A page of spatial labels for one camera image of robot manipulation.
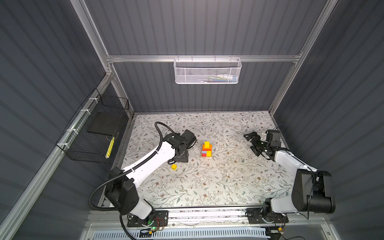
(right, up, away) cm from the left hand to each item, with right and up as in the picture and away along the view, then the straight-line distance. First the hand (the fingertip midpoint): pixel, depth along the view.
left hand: (176, 157), depth 80 cm
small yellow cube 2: (-2, -8, +9) cm, 12 cm away
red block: (+16, -1, +13) cm, 21 cm away
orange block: (+17, +3, +12) cm, 21 cm away
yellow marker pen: (-29, +5, -13) cm, 32 cm away
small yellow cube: (+19, 0, +13) cm, 23 cm away
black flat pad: (-38, +19, -2) cm, 42 cm away
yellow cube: (+17, +6, +9) cm, 20 cm away
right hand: (+43, +8, +10) cm, 45 cm away
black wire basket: (-42, +12, -8) cm, 44 cm away
